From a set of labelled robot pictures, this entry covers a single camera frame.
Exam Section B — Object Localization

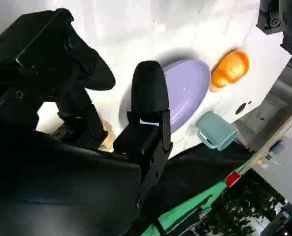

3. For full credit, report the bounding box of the wooden beam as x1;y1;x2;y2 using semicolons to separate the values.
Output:
241;102;292;174

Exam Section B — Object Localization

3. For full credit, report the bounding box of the orange and white bread roll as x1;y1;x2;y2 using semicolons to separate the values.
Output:
209;50;250;93

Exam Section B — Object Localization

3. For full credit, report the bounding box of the lilac plate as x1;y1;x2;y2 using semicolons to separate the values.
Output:
118;59;212;135

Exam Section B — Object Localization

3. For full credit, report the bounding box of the black backdrop cloth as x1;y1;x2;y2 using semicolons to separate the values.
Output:
149;142;256;218

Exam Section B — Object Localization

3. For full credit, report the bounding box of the grey cabinet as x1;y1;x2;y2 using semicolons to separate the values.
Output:
231;58;292;154

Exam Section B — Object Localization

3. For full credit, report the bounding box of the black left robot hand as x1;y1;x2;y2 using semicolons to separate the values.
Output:
256;0;292;59

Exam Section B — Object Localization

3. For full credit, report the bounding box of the beige towel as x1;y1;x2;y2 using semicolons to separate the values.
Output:
53;118;116;151

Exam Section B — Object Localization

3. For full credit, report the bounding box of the red box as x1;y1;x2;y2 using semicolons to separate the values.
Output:
224;171;242;189

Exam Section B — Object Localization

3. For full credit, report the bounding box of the green leafy plant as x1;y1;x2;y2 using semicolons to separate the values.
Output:
208;171;287;236

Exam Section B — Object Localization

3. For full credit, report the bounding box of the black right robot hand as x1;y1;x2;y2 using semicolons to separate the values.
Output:
0;7;174;236

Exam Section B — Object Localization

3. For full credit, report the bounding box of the pale green mug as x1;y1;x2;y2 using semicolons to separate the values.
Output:
196;111;240;151

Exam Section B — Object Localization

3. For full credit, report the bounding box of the green cloth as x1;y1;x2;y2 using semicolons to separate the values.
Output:
135;157;253;236

